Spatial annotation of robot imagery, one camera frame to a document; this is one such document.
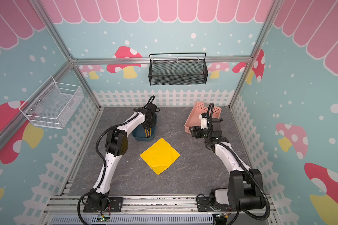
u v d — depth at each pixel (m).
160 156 0.92
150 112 0.85
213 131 0.66
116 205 0.74
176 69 0.96
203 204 0.74
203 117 0.76
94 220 0.71
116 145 0.65
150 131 1.03
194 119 1.12
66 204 0.76
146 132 1.03
